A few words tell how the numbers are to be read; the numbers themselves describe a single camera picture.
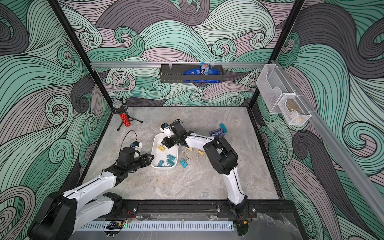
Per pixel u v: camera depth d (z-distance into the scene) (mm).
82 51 875
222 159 529
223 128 1063
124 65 1976
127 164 661
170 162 877
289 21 757
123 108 902
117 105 857
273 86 772
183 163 877
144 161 759
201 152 923
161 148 950
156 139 950
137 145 789
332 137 535
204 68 900
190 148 946
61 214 800
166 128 857
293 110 642
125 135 1039
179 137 767
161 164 876
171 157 914
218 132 1033
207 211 743
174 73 954
